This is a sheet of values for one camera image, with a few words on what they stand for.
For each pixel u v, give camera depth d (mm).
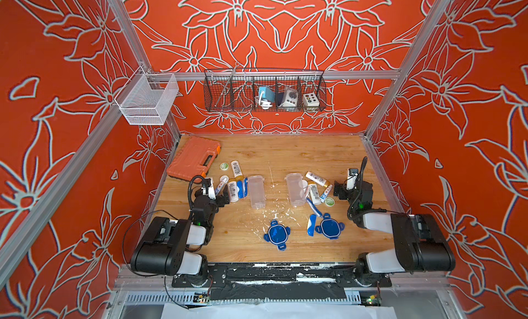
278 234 834
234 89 1000
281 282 727
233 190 948
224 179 976
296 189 949
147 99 942
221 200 802
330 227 840
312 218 876
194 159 1009
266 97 853
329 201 921
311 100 948
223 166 1047
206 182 759
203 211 672
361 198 697
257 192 951
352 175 788
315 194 924
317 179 976
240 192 951
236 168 1032
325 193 948
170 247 442
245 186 969
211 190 781
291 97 904
